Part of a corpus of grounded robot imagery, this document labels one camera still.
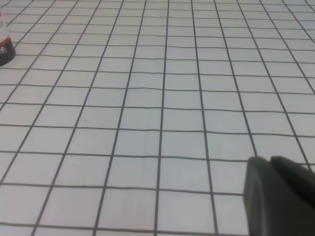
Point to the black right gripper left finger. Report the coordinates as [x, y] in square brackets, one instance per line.
[261, 183]

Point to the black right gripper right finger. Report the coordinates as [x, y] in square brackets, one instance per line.
[301, 182]

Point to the black mesh pen holder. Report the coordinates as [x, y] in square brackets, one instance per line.
[7, 50]

